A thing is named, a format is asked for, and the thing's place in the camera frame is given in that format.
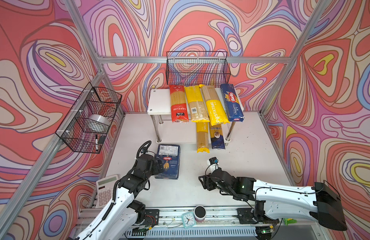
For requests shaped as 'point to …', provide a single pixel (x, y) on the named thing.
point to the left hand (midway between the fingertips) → (156, 163)
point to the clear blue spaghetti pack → (217, 136)
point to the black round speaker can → (200, 212)
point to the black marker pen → (96, 143)
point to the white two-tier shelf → (164, 130)
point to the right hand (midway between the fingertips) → (204, 181)
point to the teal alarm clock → (188, 219)
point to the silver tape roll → (103, 119)
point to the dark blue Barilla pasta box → (170, 155)
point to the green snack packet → (289, 220)
